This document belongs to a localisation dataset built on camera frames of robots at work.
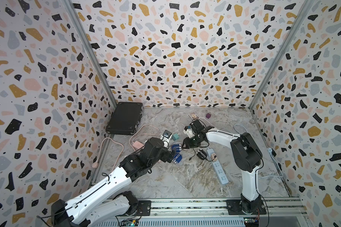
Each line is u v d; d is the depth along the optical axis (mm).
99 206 524
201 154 919
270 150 1001
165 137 615
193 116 1141
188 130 916
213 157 852
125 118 1069
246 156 531
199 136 746
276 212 748
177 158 897
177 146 952
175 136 1004
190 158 919
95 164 913
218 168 860
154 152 524
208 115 1170
